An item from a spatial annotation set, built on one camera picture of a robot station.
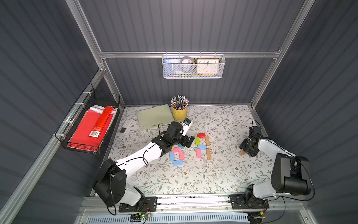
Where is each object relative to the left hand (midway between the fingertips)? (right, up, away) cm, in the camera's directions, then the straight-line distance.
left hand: (189, 133), depth 81 cm
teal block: (-5, -6, -7) cm, 10 cm away
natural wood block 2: (+14, -15, +12) cm, 23 cm away
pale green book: (-27, +11, +31) cm, 42 cm away
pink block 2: (-5, -16, +10) cm, 20 cm away
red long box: (-47, +7, -9) cm, 48 cm away
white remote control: (-47, +3, +24) cm, 53 cm away
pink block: (-9, -12, +10) cm, 18 cm away
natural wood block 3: (+34, -13, +8) cm, 38 cm away
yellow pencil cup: (-6, +11, +25) cm, 28 cm away
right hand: (+38, -11, +11) cm, 41 cm away
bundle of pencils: (-6, +21, +17) cm, 27 cm away
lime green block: (+6, -7, +17) cm, 19 cm away
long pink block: (+7, -15, +13) cm, 21 cm away
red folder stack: (-51, +4, -10) cm, 52 cm away
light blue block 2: (-8, -20, +8) cm, 23 cm away
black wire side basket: (-58, +22, +2) cm, 62 cm away
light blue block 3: (+9, -11, +15) cm, 21 cm away
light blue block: (-11, -16, +10) cm, 22 cm away
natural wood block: (+14, -7, +18) cm, 24 cm away
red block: (+10, -4, +21) cm, 23 cm away
